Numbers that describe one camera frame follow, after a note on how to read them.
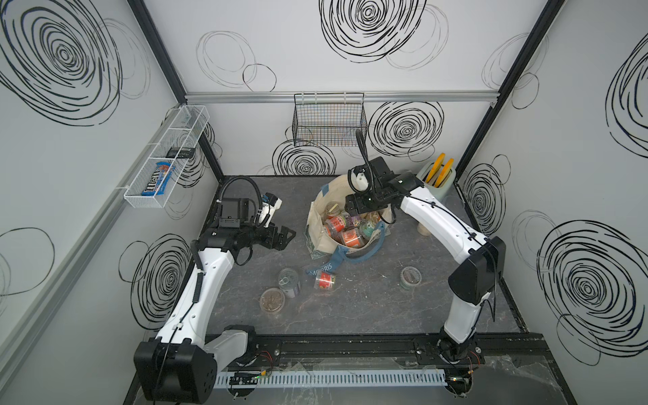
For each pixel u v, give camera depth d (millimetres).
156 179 707
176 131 832
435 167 960
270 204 678
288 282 805
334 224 885
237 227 579
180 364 369
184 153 787
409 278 831
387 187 586
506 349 754
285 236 681
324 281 826
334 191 926
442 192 963
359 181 750
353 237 826
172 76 846
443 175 937
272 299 787
